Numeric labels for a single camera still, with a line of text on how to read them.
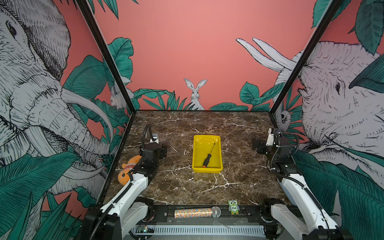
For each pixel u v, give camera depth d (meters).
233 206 0.76
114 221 0.41
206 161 0.90
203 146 1.00
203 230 0.70
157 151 0.65
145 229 0.70
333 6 0.69
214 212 0.71
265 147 0.71
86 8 0.70
